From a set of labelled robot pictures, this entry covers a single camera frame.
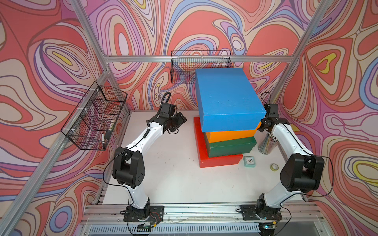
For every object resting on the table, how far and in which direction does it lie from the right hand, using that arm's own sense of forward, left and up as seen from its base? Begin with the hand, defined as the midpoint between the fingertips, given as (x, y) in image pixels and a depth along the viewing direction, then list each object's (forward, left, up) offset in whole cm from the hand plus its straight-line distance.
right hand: (247, 125), depth 89 cm
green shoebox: (-19, +16, +7) cm, 26 cm away
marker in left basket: (-15, +79, +10) cm, 81 cm away
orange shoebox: (-16, +23, +11) cm, 30 cm away
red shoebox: (-19, +28, -7) cm, 35 cm away
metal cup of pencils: (-10, -12, -7) cm, 17 cm away
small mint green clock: (-17, -1, -15) cm, 23 cm away
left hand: (+3, +38, +3) cm, 38 cm away
